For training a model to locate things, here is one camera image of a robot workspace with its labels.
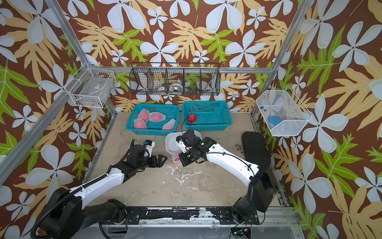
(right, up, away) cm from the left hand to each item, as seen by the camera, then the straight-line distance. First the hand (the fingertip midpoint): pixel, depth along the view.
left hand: (162, 155), depth 86 cm
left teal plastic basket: (+2, +29, +29) cm, 41 cm away
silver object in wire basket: (+7, +44, +12) cm, 46 cm away
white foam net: (+9, +2, -7) cm, 12 cm away
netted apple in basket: (-20, +19, +18) cm, 33 cm away
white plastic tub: (+4, +4, +14) cm, 15 cm away
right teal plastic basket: (+33, +26, +33) cm, 54 cm away
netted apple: (+2, +18, +16) cm, 24 cm away
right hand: (+11, 0, -7) cm, 13 cm away
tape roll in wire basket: (-2, +42, +10) cm, 44 cm away
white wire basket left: (-43, +40, 0) cm, 59 cm away
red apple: (+18, +24, +25) cm, 39 cm away
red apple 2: (+10, -1, -6) cm, 12 cm away
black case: (+57, +3, +6) cm, 58 cm away
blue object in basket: (+63, +21, -5) cm, 67 cm away
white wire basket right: (+70, +25, -2) cm, 74 cm away
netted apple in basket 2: (-18, +27, +24) cm, 40 cm away
